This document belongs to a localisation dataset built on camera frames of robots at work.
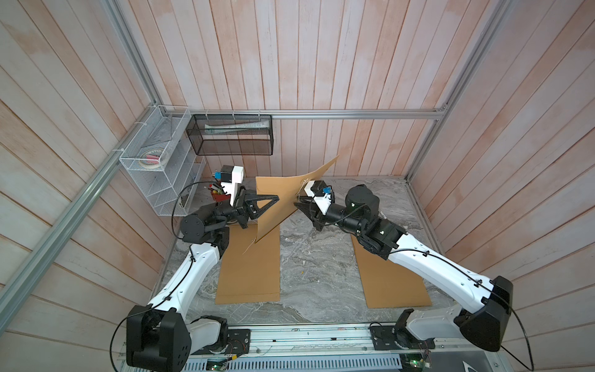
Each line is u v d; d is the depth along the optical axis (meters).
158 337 0.39
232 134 0.90
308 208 0.61
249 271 0.90
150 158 0.73
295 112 0.97
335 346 0.73
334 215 0.58
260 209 0.56
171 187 0.77
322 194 0.53
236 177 0.49
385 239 0.50
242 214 0.51
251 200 0.53
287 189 0.53
